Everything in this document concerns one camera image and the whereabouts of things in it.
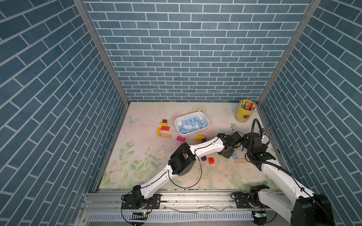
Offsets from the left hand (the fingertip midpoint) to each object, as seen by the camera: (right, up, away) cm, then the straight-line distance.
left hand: (228, 155), depth 91 cm
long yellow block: (-48, +14, +9) cm, 51 cm away
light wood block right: (+6, -3, -2) cm, 7 cm away
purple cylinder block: (-17, -1, -3) cm, 17 cm away
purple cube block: (-45, +22, +15) cm, 52 cm away
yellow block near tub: (-18, +10, +7) cm, 22 cm away
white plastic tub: (-24, +21, +14) cm, 35 cm away
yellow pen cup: (+17, +31, +13) cm, 38 cm away
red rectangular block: (-44, +16, +13) cm, 48 cm away
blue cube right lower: (+3, 0, -2) cm, 4 cm away
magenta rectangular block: (-32, +9, +7) cm, 34 cm away
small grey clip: (+6, +17, +11) cm, 21 cm away
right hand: (+13, +11, -5) cm, 18 cm away
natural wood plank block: (-43, +12, +8) cm, 45 cm away
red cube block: (-12, -2, -4) cm, 13 cm away
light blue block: (-16, +20, +13) cm, 29 cm away
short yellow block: (-46, +19, +14) cm, 52 cm away
